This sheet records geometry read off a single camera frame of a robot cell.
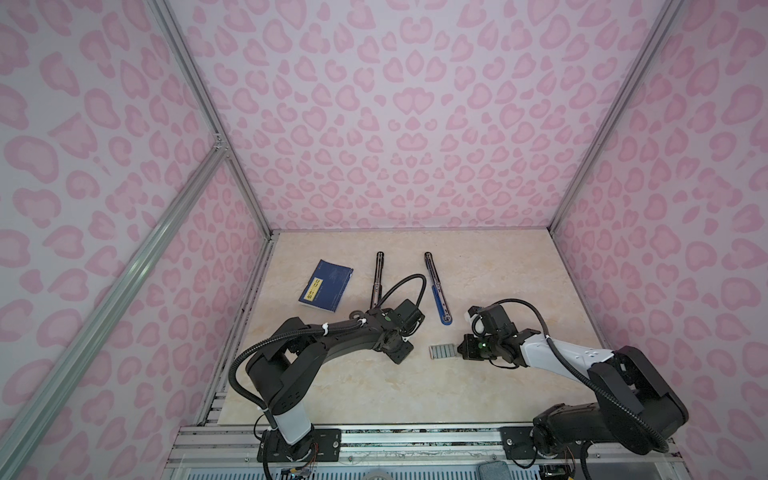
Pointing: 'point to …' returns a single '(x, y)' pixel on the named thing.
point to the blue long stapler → (439, 296)
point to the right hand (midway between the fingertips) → (459, 347)
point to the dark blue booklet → (326, 286)
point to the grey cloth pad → (493, 470)
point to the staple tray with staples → (441, 351)
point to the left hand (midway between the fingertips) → (402, 343)
